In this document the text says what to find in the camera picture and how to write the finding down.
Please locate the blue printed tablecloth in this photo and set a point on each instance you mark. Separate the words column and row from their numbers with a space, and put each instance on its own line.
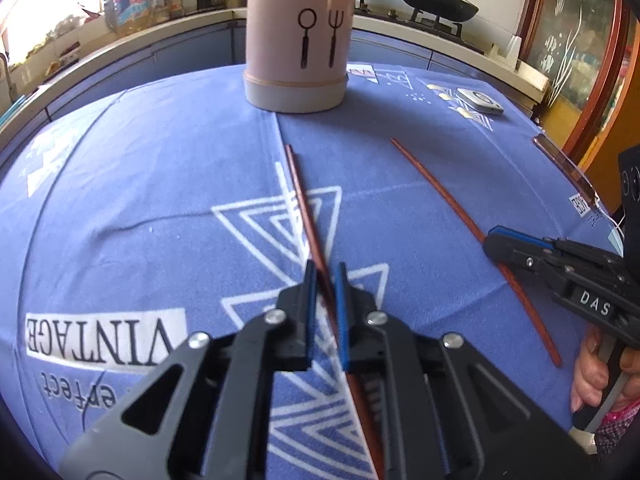
column 150, row 160

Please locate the black gas stove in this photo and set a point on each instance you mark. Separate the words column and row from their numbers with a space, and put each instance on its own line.
column 425, row 27

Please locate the pink utensil holder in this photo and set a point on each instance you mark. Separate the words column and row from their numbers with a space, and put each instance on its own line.
column 300, row 35

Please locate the rose gold smartphone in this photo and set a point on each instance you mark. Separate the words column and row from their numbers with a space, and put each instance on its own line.
column 565, row 167

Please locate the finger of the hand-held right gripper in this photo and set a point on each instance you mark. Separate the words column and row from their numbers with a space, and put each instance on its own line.
column 500, row 252
column 505, row 234

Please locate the kitchen window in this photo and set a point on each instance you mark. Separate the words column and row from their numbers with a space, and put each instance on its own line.
column 50, row 5

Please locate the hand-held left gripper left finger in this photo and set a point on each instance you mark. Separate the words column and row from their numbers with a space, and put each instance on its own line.
column 311, row 320

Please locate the person's right forearm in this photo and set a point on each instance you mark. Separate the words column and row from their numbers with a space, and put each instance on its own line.
column 620, row 427

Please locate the wooden glass-panel door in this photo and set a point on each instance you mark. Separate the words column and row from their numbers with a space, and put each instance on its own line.
column 575, row 50

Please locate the light blue face mask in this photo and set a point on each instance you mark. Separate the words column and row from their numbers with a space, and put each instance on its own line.
column 616, row 237

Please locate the white square device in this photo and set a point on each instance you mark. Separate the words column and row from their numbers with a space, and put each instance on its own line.
column 481, row 102

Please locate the brown wooden chopstick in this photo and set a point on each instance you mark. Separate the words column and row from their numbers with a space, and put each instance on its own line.
column 435, row 185
column 305, row 210

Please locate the white plastic holder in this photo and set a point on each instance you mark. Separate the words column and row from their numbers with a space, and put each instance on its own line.
column 505, row 52

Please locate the person's right hand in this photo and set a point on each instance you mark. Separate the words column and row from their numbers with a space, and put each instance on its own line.
column 587, row 380

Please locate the cooking oil bottle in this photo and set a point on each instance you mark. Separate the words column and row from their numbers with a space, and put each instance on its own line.
column 132, row 5

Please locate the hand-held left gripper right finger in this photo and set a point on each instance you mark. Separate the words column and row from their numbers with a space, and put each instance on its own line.
column 341, row 320

